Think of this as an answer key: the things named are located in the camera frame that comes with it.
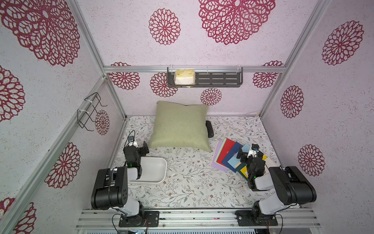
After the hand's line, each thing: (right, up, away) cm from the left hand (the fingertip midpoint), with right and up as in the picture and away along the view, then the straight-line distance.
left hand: (137, 143), depth 94 cm
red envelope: (+58, -6, +7) cm, 59 cm away
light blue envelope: (+63, -12, +1) cm, 64 cm away
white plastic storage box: (+10, -18, +1) cm, 21 cm away
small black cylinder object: (+49, +7, +12) cm, 51 cm away
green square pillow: (+28, +11, +1) cm, 30 cm away
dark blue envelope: (+65, -3, +6) cm, 65 cm away
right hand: (+70, -1, -4) cm, 70 cm away
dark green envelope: (+65, -15, -2) cm, 67 cm away
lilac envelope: (+49, -13, +1) cm, 51 cm away
